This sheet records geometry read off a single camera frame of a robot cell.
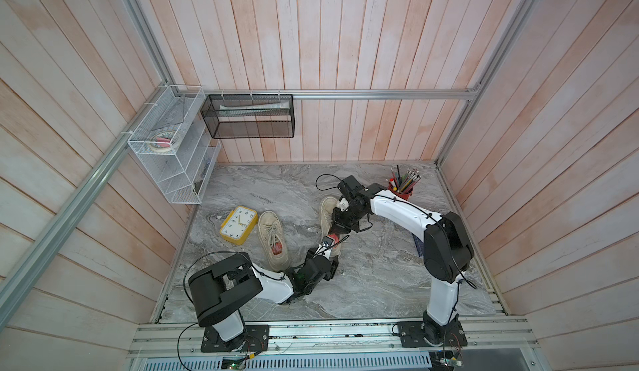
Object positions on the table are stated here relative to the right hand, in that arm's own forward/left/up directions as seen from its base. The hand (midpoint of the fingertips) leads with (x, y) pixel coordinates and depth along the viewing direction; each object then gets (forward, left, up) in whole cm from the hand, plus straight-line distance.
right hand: (329, 230), depth 88 cm
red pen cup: (+17, -30, -1) cm, 34 cm away
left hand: (-7, 0, -7) cm, 9 cm away
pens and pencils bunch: (+19, -30, +4) cm, 36 cm away
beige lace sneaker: (-4, +20, -1) cm, 20 cm away
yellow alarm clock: (+5, +36, -5) cm, 36 cm away
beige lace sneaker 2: (+10, 0, 0) cm, 10 cm away
